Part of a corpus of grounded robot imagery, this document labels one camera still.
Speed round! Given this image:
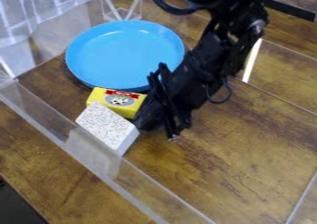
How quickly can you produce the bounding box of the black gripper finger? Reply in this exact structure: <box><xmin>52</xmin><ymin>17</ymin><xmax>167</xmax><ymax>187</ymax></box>
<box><xmin>140</xmin><ymin>87</ymin><xmax>159</xmax><ymax>111</ymax></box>
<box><xmin>132</xmin><ymin>106</ymin><xmax>163</xmax><ymax>131</ymax></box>

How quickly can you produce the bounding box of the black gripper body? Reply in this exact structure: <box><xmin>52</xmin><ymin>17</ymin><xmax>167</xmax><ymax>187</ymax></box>
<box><xmin>145</xmin><ymin>50</ymin><xmax>227</xmax><ymax>143</ymax></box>

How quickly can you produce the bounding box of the yellow rectangular block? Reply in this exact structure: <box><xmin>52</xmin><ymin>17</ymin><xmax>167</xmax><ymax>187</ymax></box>
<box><xmin>87</xmin><ymin>87</ymin><xmax>145</xmax><ymax>119</ymax></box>

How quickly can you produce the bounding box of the white speckled foam block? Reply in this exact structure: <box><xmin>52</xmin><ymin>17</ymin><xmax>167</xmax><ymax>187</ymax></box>
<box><xmin>75</xmin><ymin>102</ymin><xmax>140</xmax><ymax>156</ymax></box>

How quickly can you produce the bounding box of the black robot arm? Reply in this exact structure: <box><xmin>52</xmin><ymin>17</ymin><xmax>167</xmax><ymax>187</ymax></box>
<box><xmin>132</xmin><ymin>0</ymin><xmax>269</xmax><ymax>139</ymax></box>

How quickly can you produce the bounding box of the blue round tray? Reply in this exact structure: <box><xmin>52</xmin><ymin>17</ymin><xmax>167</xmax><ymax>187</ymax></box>
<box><xmin>65</xmin><ymin>20</ymin><xmax>186</xmax><ymax>92</ymax></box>

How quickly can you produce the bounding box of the clear acrylic corner bracket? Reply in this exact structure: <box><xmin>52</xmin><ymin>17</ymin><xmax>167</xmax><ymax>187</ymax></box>
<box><xmin>100</xmin><ymin>0</ymin><xmax>141</xmax><ymax>21</ymax></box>

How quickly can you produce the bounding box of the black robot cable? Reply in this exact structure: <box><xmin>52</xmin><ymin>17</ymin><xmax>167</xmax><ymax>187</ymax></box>
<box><xmin>144</xmin><ymin>0</ymin><xmax>199</xmax><ymax>17</ymax></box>

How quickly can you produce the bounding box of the clear acrylic enclosure wall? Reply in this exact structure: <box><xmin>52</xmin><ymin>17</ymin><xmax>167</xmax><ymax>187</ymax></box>
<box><xmin>0</xmin><ymin>0</ymin><xmax>317</xmax><ymax>224</ymax></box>

